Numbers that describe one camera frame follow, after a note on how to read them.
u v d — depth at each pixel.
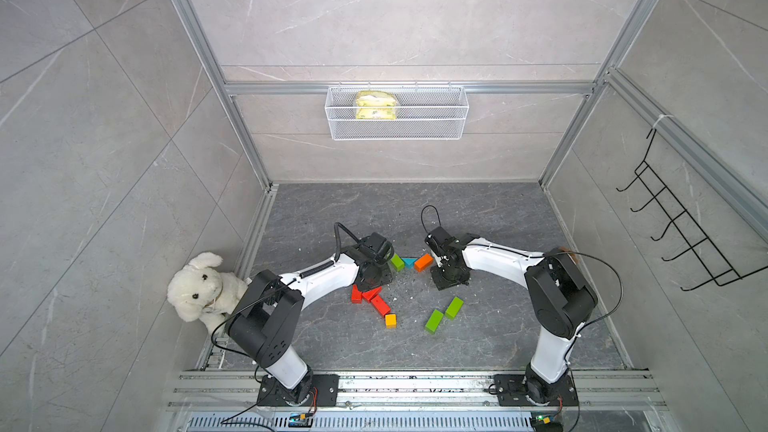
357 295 0.88
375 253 0.70
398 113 0.88
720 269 0.59
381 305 0.88
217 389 0.75
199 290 0.74
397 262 0.95
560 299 0.48
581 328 0.51
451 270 0.79
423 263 0.94
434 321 0.83
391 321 0.84
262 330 0.44
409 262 0.95
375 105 0.88
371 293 0.88
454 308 0.86
